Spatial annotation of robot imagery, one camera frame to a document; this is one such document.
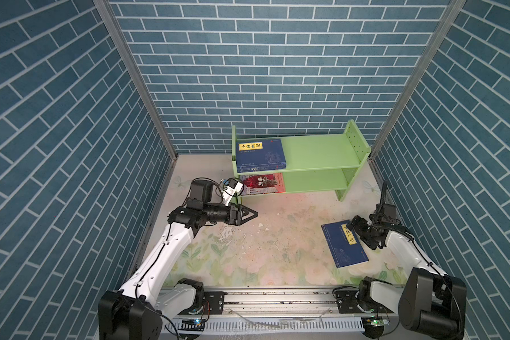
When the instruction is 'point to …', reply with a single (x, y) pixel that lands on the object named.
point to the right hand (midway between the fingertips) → (353, 227)
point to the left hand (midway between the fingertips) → (251, 214)
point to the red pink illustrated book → (259, 183)
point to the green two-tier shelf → (315, 163)
